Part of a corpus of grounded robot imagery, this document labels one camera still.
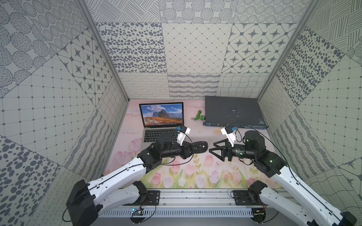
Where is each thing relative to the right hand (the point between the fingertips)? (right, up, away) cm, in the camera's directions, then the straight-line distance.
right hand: (212, 149), depth 67 cm
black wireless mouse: (-6, +1, +1) cm, 6 cm away
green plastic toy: (-3, +14, +40) cm, 43 cm away
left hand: (-7, +3, +2) cm, 8 cm away
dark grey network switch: (+33, +17, +39) cm, 54 cm away
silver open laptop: (-33, +14, +30) cm, 47 cm away
